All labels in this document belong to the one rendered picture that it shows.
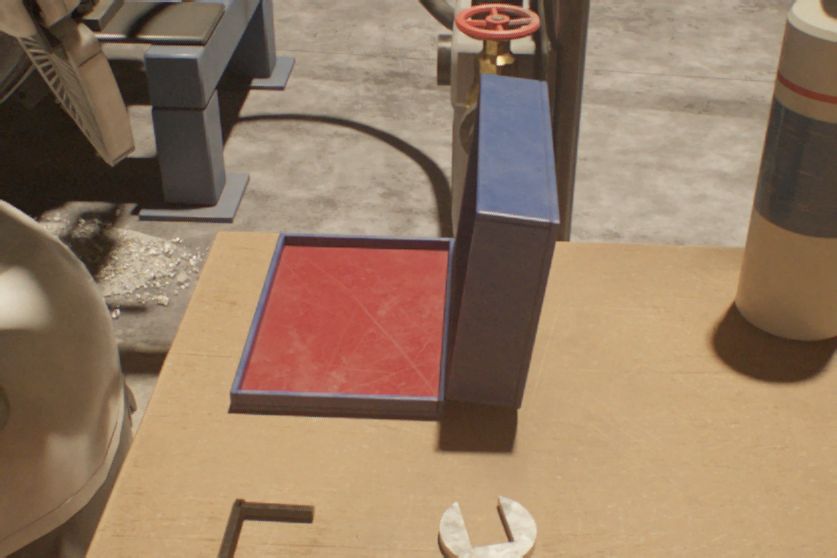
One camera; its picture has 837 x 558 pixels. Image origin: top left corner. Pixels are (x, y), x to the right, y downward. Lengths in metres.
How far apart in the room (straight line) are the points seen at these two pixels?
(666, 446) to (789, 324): 0.12
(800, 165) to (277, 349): 0.29
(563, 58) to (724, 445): 0.45
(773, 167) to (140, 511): 0.36
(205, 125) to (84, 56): 0.94
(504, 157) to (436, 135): 1.38
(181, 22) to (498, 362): 1.22
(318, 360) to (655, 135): 1.42
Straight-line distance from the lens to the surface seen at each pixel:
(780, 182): 0.62
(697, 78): 2.22
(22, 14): 0.70
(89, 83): 0.75
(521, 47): 1.06
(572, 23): 0.94
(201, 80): 1.64
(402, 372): 0.61
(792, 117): 0.61
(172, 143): 1.69
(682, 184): 1.83
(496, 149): 0.57
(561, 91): 0.96
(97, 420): 0.89
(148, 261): 1.63
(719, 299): 0.69
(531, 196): 0.54
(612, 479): 0.56
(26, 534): 0.87
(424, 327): 0.64
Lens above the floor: 0.85
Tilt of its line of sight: 33 degrees down
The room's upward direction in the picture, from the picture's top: straight up
